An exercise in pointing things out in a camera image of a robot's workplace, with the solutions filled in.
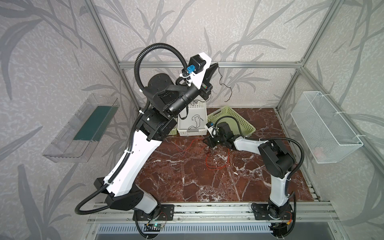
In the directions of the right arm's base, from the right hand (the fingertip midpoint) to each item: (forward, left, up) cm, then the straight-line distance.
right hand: (205, 134), depth 96 cm
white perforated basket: (+16, +9, -6) cm, 20 cm away
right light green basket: (+9, -29, -5) cm, 31 cm away
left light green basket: (+5, +21, -3) cm, 22 cm away
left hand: (-12, -3, +58) cm, 59 cm away
